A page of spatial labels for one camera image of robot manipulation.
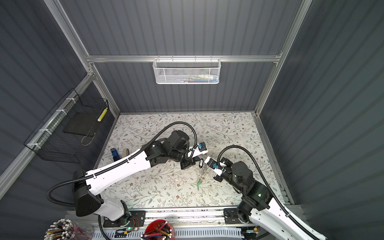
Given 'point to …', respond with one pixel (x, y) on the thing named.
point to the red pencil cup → (159, 229)
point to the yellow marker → (102, 114)
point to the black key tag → (201, 163)
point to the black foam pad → (83, 123)
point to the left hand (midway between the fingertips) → (199, 157)
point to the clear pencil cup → (68, 229)
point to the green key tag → (198, 184)
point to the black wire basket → (49, 141)
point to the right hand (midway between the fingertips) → (213, 159)
